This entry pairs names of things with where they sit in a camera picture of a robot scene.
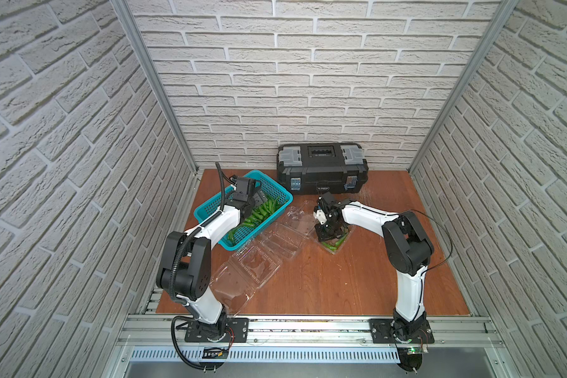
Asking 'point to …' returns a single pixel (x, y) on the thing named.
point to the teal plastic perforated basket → (277, 198)
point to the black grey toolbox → (322, 168)
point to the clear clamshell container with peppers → (248, 270)
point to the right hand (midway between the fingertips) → (324, 237)
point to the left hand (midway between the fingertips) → (258, 192)
